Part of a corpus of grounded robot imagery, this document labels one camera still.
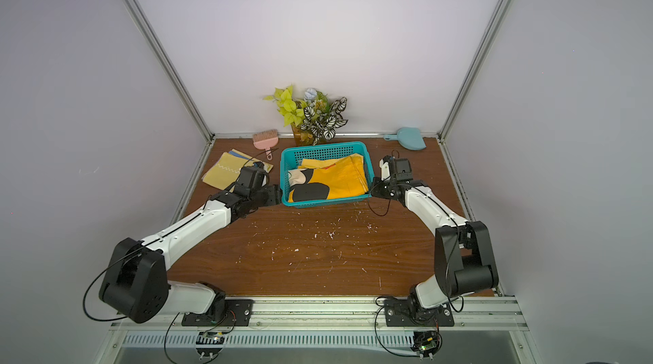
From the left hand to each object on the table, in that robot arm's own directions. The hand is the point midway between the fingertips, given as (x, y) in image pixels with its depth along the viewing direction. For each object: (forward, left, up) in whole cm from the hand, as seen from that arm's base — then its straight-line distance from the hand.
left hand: (278, 190), depth 88 cm
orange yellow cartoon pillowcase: (+9, -18, -4) cm, 20 cm away
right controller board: (-42, -47, -13) cm, 64 cm away
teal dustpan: (+37, -56, -10) cm, 68 cm away
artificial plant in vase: (+24, -12, +13) cm, 30 cm away
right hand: (+4, -36, -1) cm, 36 cm away
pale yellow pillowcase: (+16, +29, -11) cm, 35 cm away
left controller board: (-43, +15, -15) cm, 48 cm away
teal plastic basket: (+19, -2, -3) cm, 19 cm away
